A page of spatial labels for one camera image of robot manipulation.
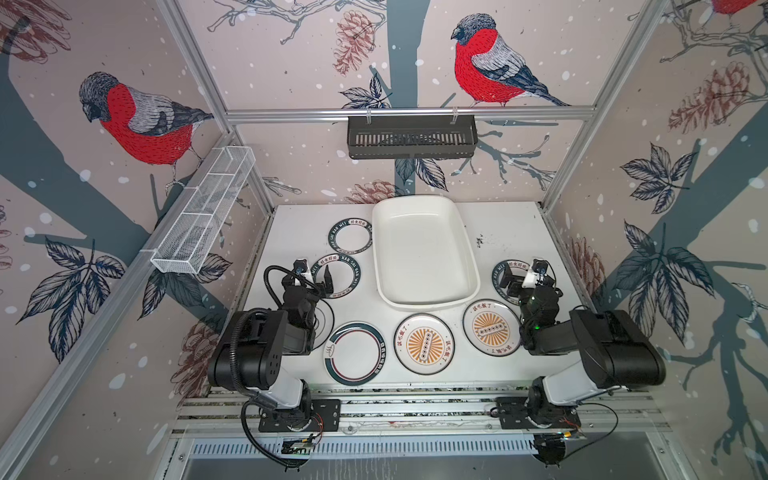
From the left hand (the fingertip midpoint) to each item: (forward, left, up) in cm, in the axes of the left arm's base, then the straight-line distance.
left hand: (310, 266), depth 89 cm
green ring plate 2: (+6, -69, -11) cm, 70 cm away
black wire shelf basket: (+46, -31, +16) cm, 57 cm away
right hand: (-1, -65, 0) cm, 65 cm away
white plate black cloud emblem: (-12, -4, -12) cm, 18 cm away
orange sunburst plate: (-20, -34, -12) cm, 41 cm away
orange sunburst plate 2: (-15, -55, -11) cm, 58 cm away
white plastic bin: (+10, -37, -10) cm, 39 cm away
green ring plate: (+23, -9, -14) cm, 28 cm away
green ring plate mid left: (+5, -8, -12) cm, 16 cm away
